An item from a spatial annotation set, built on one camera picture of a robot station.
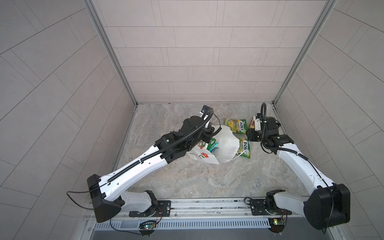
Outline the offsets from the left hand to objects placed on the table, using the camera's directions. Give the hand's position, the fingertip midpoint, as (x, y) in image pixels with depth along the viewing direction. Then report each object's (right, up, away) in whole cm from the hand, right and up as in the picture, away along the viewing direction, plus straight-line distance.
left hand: (216, 124), depth 64 cm
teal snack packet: (+1, -15, +18) cm, 24 cm away
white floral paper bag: (+9, -12, +16) cm, 22 cm away
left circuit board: (-29, -44, 0) cm, 53 cm away
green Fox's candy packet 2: (+20, -16, +26) cm, 37 cm away
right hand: (+20, -5, +19) cm, 28 cm away
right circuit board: (+29, -47, +4) cm, 55 cm away
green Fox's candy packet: (+19, -4, +36) cm, 41 cm away
